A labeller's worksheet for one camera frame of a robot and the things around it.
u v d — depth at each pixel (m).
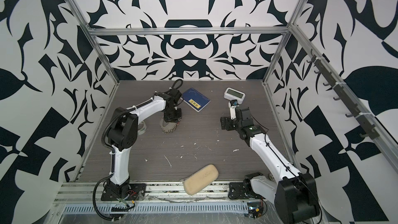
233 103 0.74
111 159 0.58
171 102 0.74
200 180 0.76
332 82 0.61
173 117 0.85
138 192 0.74
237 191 0.74
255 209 0.71
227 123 0.75
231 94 1.08
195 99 1.08
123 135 0.53
